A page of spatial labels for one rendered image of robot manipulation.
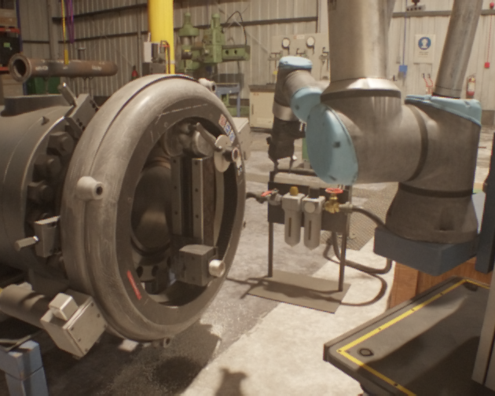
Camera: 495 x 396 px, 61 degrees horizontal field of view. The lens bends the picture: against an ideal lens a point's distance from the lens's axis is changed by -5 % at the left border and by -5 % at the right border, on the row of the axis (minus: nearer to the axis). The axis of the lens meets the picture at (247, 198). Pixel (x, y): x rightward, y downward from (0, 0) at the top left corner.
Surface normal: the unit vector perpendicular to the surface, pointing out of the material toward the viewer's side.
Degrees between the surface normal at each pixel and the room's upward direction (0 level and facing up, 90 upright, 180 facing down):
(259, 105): 90
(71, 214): 75
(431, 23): 90
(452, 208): 70
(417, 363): 0
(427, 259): 90
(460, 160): 91
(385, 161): 105
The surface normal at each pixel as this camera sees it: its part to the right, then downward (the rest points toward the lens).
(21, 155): -0.36, -0.38
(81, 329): 0.90, 0.11
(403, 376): 0.00, -0.96
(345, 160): 0.13, 0.44
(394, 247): -0.80, 0.16
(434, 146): 0.21, 0.15
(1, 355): -0.44, 0.24
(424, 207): -0.56, -0.13
